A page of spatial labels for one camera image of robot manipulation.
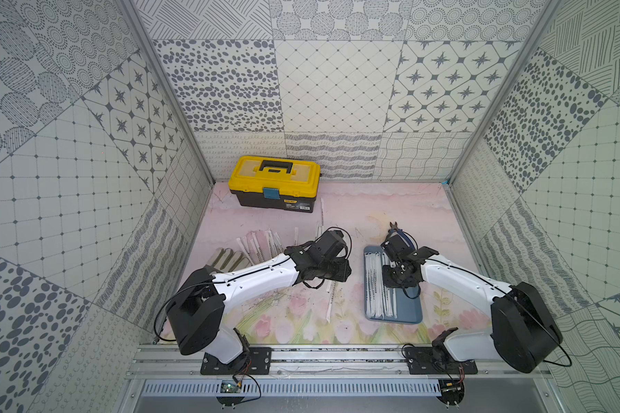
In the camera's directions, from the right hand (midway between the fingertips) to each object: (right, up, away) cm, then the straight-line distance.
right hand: (393, 283), depth 86 cm
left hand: (-15, +8, -7) cm, 18 cm away
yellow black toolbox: (-42, +36, +9) cm, 56 cm away
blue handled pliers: (+6, +17, +18) cm, 25 cm away
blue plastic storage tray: (-4, -6, -2) cm, 8 cm away
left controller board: (-51, -25, -15) cm, 58 cm away
